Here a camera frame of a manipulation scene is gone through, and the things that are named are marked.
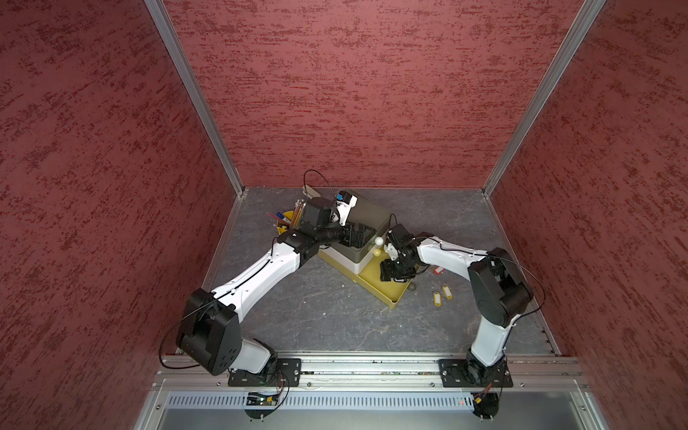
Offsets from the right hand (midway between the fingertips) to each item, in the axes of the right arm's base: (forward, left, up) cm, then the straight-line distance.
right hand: (390, 281), depth 92 cm
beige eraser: (+42, +31, +2) cm, 52 cm away
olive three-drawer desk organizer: (+14, +7, +20) cm, 26 cm away
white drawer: (0, +13, +11) cm, 17 cm away
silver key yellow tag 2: (-6, -16, -2) cm, 17 cm away
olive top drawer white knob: (+6, +5, +17) cm, 19 cm away
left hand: (+6, +10, +21) cm, 24 cm away
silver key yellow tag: (-5, -19, +1) cm, 19 cm away
